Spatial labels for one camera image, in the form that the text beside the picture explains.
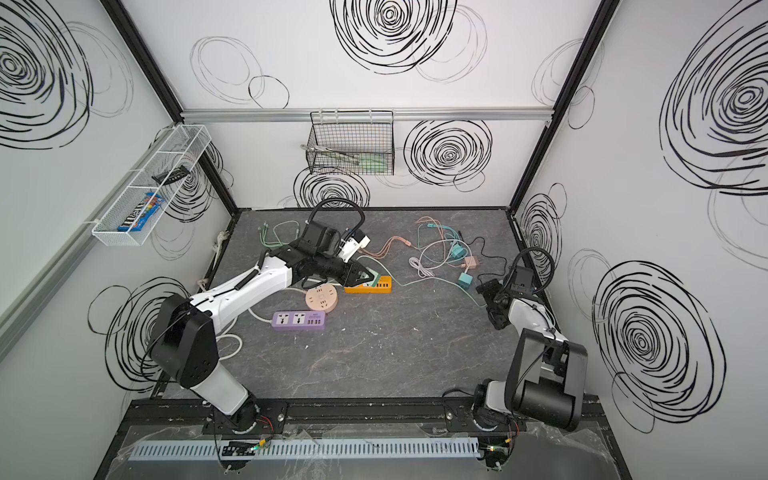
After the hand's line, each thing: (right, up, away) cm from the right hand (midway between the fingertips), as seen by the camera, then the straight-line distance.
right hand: (484, 297), depth 91 cm
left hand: (-34, +8, -10) cm, 36 cm away
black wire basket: (-38, +52, +5) cm, 64 cm away
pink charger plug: (-1, +10, +11) cm, 15 cm away
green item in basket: (-34, +40, -4) cm, 53 cm away
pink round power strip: (-50, 0, +1) cm, 50 cm away
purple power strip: (-56, -6, -3) cm, 57 cm away
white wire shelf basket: (-93, +47, 0) cm, 104 cm away
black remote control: (-87, +36, -11) cm, 95 cm away
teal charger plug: (-5, +4, +6) cm, 8 cm away
